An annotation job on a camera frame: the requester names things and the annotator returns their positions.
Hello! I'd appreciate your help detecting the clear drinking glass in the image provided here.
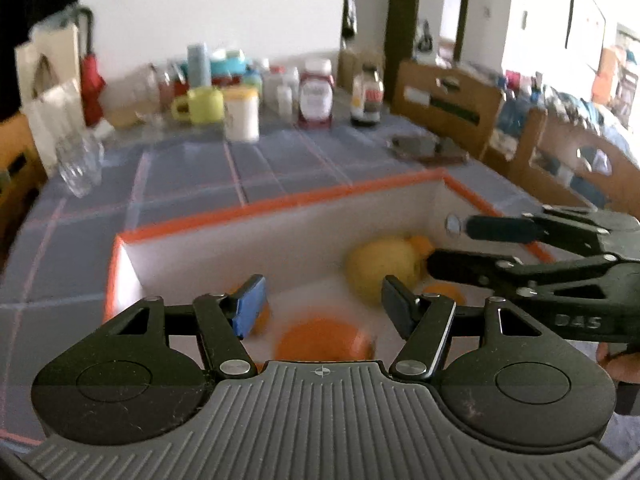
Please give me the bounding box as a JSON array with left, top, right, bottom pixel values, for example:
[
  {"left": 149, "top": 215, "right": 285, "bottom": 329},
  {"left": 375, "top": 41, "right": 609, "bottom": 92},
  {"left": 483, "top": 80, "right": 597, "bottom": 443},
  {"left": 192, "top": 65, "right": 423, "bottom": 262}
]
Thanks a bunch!
[
  {"left": 55, "top": 132, "right": 104, "bottom": 198},
  {"left": 134, "top": 64, "right": 166, "bottom": 127}
]

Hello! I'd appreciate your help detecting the orange cardboard box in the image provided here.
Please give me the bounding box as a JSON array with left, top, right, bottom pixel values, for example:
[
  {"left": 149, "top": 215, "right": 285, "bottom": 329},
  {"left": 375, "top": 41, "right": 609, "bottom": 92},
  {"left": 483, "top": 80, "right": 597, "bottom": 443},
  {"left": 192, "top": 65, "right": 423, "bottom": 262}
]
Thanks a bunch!
[{"left": 102, "top": 169, "right": 556, "bottom": 361}]

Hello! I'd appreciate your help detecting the wooden chair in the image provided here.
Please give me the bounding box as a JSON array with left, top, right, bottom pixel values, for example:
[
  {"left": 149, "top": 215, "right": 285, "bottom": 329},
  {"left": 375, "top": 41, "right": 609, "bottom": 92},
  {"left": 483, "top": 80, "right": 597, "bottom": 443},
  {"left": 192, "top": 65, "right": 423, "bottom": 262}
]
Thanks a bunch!
[
  {"left": 0, "top": 112, "right": 47, "bottom": 243},
  {"left": 392, "top": 59, "right": 506, "bottom": 162},
  {"left": 509, "top": 107, "right": 640, "bottom": 217}
]

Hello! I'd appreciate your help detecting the small orange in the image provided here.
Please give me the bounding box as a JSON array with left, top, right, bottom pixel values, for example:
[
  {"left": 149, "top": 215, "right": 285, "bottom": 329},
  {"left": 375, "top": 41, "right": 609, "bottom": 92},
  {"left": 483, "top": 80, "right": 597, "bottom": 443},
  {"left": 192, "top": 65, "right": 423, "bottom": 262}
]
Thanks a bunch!
[
  {"left": 407, "top": 234, "right": 435, "bottom": 262},
  {"left": 421, "top": 282, "right": 467, "bottom": 307}
]

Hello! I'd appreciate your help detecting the blue bottle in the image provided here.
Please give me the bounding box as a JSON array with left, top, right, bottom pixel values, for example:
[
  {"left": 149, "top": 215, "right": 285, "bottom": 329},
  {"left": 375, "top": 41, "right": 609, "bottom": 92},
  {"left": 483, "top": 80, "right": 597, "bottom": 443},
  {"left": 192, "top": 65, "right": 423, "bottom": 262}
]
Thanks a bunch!
[{"left": 187, "top": 42, "right": 211, "bottom": 89}]

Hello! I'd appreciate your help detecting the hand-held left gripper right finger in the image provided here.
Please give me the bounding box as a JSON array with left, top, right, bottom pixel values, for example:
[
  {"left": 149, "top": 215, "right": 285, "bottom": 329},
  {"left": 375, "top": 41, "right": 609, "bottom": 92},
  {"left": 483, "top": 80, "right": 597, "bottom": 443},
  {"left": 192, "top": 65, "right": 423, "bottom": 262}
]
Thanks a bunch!
[{"left": 381, "top": 276, "right": 566, "bottom": 380}]

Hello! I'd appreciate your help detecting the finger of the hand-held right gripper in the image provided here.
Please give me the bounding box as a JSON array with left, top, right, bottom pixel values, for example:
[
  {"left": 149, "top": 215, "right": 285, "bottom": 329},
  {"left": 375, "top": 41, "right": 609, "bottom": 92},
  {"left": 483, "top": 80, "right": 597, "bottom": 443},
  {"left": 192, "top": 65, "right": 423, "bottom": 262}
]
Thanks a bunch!
[
  {"left": 444, "top": 213, "right": 610, "bottom": 247},
  {"left": 427, "top": 248, "right": 621, "bottom": 301}
]

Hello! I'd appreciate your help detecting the person's right hand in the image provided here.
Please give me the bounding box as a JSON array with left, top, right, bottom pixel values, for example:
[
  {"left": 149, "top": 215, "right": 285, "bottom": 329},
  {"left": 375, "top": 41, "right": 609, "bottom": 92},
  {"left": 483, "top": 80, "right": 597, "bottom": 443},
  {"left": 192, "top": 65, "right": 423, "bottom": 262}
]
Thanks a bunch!
[{"left": 596, "top": 342, "right": 640, "bottom": 386}]

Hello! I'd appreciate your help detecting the white canister yellow lid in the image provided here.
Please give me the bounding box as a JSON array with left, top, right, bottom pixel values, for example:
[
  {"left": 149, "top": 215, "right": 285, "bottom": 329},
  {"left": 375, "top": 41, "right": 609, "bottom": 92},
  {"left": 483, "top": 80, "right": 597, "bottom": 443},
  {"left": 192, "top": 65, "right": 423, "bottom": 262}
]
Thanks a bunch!
[{"left": 223, "top": 85, "right": 261, "bottom": 142}]

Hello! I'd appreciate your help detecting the white paper bag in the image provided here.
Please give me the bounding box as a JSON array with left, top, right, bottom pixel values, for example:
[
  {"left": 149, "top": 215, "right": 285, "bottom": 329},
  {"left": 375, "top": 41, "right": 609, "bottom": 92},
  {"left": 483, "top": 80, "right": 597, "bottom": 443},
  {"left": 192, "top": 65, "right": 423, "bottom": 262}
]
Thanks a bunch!
[{"left": 14, "top": 24, "right": 84, "bottom": 172}]

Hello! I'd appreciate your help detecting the yellow-green lemon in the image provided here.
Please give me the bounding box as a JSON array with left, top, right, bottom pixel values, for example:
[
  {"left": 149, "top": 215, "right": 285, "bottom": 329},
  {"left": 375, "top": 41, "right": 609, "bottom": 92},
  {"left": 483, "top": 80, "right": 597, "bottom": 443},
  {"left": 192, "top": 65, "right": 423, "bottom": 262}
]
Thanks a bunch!
[{"left": 345, "top": 238, "right": 424, "bottom": 307}]

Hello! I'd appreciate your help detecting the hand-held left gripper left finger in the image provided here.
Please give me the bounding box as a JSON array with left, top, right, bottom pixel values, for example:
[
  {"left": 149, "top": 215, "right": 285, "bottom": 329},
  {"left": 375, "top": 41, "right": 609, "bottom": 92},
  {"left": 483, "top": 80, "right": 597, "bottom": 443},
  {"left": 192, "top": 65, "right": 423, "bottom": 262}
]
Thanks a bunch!
[{"left": 75, "top": 275, "right": 269, "bottom": 380}]

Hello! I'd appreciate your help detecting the black framed whiteboard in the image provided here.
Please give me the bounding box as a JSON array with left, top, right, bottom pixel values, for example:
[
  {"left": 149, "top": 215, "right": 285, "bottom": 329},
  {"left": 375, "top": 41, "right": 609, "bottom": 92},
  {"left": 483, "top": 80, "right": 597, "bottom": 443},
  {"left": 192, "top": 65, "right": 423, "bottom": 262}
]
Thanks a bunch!
[{"left": 564, "top": 0, "right": 607, "bottom": 74}]

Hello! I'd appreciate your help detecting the teal bowl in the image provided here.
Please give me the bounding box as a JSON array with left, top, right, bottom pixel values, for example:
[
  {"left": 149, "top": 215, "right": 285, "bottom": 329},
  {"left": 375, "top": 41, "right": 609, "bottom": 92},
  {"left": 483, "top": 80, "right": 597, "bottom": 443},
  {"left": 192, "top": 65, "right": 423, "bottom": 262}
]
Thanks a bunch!
[{"left": 210, "top": 50, "right": 249, "bottom": 77}]

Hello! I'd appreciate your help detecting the red umbrella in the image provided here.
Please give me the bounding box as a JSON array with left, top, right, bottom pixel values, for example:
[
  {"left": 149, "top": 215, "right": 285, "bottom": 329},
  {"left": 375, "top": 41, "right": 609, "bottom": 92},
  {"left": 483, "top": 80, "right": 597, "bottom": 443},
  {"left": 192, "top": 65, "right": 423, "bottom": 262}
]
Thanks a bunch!
[{"left": 75, "top": 7, "right": 106, "bottom": 127}]

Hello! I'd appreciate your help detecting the red label white jar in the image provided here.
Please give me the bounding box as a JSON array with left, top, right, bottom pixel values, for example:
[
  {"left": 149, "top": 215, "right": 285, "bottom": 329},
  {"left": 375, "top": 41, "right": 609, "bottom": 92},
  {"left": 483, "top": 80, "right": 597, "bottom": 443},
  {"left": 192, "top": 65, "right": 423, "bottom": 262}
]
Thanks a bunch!
[{"left": 298, "top": 58, "right": 335, "bottom": 129}]

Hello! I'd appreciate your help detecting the yellow-green mug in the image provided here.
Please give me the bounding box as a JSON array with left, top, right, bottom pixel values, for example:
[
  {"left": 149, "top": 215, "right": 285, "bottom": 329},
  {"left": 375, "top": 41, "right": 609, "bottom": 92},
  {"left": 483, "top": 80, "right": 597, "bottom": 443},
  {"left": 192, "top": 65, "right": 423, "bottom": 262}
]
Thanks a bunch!
[{"left": 171, "top": 86, "right": 225, "bottom": 125}]

